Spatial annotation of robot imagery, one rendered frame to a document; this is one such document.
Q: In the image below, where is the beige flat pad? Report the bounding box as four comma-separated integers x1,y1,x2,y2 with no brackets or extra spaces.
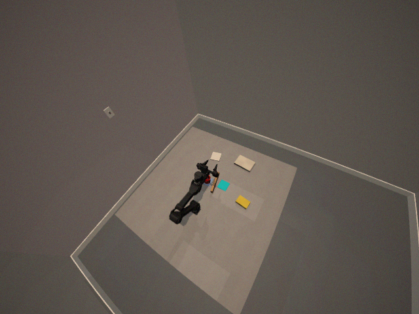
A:
210,152,222,161

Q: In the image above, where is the beige flat rectangular block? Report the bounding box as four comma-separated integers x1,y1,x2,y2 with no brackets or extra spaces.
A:
234,155,255,172

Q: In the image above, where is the yellow flat rectangular block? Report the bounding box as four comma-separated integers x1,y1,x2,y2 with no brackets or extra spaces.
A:
236,195,251,209

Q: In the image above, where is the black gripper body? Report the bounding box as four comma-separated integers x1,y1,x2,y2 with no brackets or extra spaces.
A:
196,163,219,179

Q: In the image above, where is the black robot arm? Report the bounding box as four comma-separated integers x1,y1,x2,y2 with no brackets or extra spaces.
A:
169,164,209,224

